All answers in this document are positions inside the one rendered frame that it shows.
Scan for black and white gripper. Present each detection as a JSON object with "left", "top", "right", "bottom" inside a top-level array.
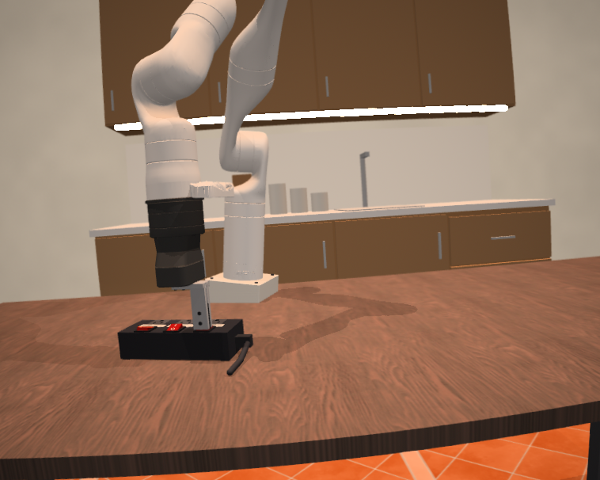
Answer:
[{"left": 145, "top": 160, "right": 234, "bottom": 330}]

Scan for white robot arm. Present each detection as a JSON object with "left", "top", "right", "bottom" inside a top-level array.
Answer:
[{"left": 131, "top": 0, "right": 287, "bottom": 281}]

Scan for dark grey power strip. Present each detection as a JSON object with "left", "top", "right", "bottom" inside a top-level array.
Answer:
[{"left": 118, "top": 319, "right": 253, "bottom": 375}]

